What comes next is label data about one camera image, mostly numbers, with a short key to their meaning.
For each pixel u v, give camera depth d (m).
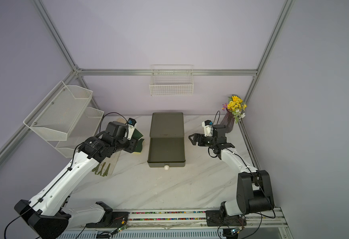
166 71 0.92
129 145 0.65
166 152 0.82
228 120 1.13
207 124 0.79
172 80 0.95
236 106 0.93
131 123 0.64
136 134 0.72
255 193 0.43
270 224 0.73
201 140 0.77
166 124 0.88
